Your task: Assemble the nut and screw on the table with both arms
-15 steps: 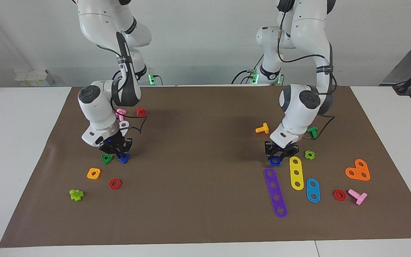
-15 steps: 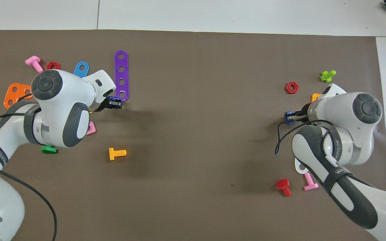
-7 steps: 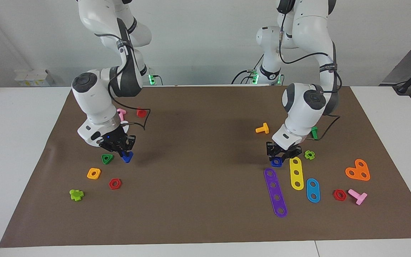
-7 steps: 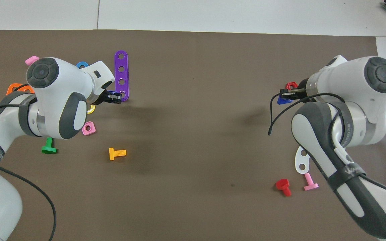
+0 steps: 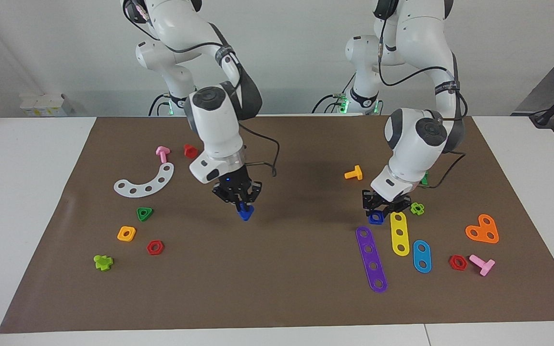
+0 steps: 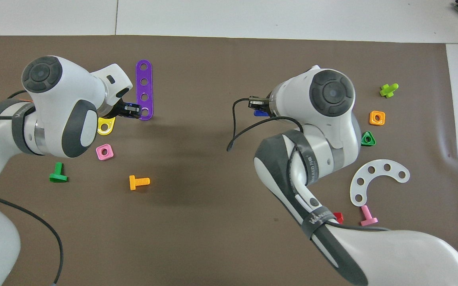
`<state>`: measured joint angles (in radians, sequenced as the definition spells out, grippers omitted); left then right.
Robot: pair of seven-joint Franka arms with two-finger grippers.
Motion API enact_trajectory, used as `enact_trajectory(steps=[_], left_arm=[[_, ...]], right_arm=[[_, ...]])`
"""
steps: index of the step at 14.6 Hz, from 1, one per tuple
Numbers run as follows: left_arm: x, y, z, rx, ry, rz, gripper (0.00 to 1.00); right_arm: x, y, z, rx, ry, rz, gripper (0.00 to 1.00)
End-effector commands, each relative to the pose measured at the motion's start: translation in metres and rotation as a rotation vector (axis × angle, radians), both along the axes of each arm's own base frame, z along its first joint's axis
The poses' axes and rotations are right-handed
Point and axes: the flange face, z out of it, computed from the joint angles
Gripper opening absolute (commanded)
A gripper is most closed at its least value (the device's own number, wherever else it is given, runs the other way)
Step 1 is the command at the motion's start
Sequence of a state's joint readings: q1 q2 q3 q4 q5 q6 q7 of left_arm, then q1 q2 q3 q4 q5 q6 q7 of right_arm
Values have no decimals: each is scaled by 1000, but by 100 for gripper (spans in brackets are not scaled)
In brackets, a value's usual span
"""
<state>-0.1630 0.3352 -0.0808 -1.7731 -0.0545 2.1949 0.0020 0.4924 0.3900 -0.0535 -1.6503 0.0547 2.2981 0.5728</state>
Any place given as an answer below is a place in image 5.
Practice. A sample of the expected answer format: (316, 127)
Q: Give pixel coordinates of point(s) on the green cross-shaped toy nut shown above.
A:
(421, 210)

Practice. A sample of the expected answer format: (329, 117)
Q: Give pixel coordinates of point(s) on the blue two-hole toy strip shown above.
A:
(421, 256)

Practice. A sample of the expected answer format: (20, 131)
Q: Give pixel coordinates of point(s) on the white curved five-hole plate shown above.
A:
(141, 190)

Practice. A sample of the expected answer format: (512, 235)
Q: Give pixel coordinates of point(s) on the yellow three-hole toy strip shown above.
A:
(398, 226)

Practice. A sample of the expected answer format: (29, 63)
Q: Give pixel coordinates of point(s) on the purple four-hole toy strip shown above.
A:
(371, 258)

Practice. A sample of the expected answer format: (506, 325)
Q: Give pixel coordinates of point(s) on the blue square toy nut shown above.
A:
(373, 222)

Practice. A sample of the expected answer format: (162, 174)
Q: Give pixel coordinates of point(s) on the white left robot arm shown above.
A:
(416, 134)

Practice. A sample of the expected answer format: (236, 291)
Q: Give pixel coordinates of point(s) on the orange toy screw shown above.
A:
(354, 174)

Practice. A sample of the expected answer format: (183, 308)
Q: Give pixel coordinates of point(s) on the red hexagon head toy screw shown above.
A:
(190, 152)

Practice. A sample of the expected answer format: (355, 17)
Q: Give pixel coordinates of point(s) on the green triangle toy nut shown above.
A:
(139, 210)

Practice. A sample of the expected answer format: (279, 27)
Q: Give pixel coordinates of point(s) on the blue triangle head toy screw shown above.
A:
(245, 215)

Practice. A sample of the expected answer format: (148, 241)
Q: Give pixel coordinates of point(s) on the pink toy screw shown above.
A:
(481, 264)
(162, 153)

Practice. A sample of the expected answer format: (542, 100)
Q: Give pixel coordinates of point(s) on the green toy screw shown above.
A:
(424, 179)

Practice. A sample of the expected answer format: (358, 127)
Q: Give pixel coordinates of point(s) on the white power boxes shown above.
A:
(46, 105)

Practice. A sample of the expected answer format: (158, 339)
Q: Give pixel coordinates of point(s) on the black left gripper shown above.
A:
(395, 204)

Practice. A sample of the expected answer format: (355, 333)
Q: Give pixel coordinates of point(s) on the orange square toy nut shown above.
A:
(121, 237)

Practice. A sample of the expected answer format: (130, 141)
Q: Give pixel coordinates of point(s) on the red hexagonal toy nut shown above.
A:
(451, 263)
(149, 248)

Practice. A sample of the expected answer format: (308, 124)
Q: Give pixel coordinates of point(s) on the lime cross head toy screw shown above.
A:
(101, 263)

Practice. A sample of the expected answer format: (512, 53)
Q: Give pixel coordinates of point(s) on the brown table mat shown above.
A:
(277, 278)

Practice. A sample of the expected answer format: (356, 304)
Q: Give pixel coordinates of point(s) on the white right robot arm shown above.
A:
(214, 120)

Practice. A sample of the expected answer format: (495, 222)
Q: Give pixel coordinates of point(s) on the orange heart-shaped toy plate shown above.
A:
(482, 230)

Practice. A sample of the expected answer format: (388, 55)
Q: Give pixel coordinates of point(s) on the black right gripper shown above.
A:
(231, 188)

